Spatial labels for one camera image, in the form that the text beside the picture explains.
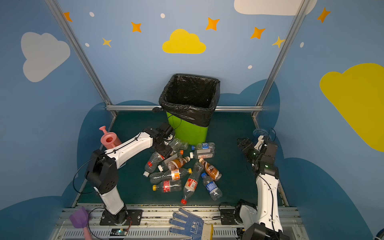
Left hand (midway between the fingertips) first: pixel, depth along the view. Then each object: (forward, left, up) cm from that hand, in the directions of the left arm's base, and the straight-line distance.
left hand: (165, 150), depth 89 cm
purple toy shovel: (-36, +39, -9) cm, 54 cm away
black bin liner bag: (+33, -15, +13) cm, 39 cm away
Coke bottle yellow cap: (-20, -4, -4) cm, 21 cm away
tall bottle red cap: (-18, -16, -4) cm, 25 cm away
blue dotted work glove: (-38, -18, -9) cm, 43 cm away
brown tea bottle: (-9, -8, +1) cm, 12 cm away
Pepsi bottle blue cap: (-21, -30, -9) cm, 38 cm away
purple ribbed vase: (+7, -55, +10) cm, 56 cm away
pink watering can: (+6, +36, 0) cm, 37 cm away
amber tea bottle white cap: (-10, -28, -5) cm, 30 cm away
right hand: (-2, -44, +12) cm, 45 cm away
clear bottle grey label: (+1, -23, -6) cm, 23 cm away
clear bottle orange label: (-13, -7, -5) cm, 16 cm away
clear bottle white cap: (+4, -6, +1) cm, 8 cm away
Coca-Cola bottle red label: (-6, +5, -1) cm, 8 cm away
